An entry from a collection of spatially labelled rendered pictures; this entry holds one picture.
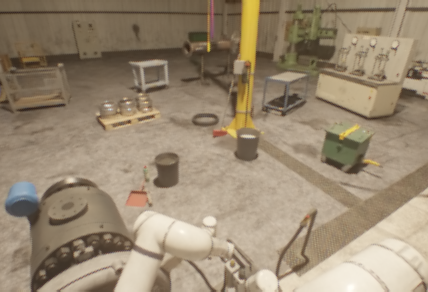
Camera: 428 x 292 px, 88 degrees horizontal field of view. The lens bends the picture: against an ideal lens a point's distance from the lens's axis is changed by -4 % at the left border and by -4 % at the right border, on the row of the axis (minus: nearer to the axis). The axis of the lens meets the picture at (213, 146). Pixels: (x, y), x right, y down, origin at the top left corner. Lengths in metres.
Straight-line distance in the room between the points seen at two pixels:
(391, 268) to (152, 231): 0.68
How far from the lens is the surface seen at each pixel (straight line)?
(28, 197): 1.73
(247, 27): 4.10
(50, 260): 1.55
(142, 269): 0.90
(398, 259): 0.59
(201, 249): 0.88
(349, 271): 0.53
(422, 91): 9.64
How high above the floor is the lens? 1.90
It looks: 28 degrees down
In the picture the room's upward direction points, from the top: 1 degrees clockwise
